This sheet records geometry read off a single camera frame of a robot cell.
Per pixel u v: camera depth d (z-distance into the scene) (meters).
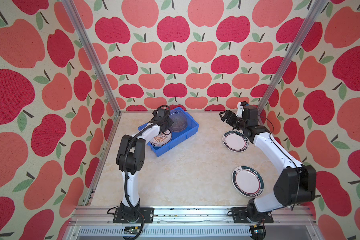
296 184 0.43
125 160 0.54
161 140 1.01
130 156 0.55
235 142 1.01
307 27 0.76
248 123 0.65
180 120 1.05
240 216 0.73
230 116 0.75
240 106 0.77
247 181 0.82
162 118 0.79
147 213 0.75
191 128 1.02
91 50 0.85
